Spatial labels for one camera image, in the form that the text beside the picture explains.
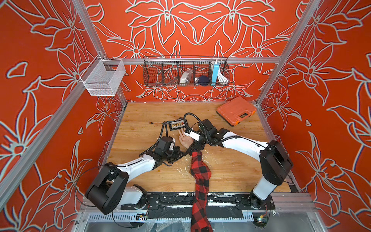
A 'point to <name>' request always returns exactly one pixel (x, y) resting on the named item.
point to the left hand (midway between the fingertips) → (186, 153)
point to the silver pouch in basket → (185, 77)
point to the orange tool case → (235, 110)
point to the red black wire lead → (150, 123)
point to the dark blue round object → (203, 80)
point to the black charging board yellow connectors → (177, 124)
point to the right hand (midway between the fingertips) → (189, 141)
